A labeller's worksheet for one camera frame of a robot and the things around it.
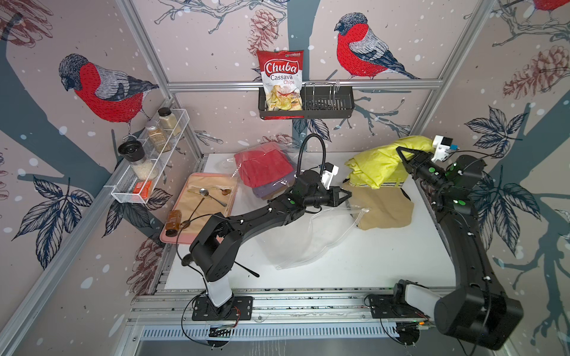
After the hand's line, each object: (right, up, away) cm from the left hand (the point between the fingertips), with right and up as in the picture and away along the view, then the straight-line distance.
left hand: (356, 192), depth 73 cm
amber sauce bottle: (-72, -14, +18) cm, 75 cm away
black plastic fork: (-35, -32, +8) cm, 48 cm away
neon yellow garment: (+7, +9, -6) cm, 13 cm away
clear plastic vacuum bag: (-12, -19, +17) cm, 28 cm away
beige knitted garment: (+16, -8, +18) cm, 25 cm away
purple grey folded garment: (-30, 0, +24) cm, 39 cm away
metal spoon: (-64, -3, +30) cm, 70 cm away
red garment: (-35, +11, +31) cm, 48 cm away
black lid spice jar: (-69, +9, -5) cm, 70 cm away
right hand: (+11, +15, -4) cm, 19 cm away
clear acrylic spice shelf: (-74, +1, -8) cm, 74 cm away
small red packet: (-66, +2, -10) cm, 67 cm away
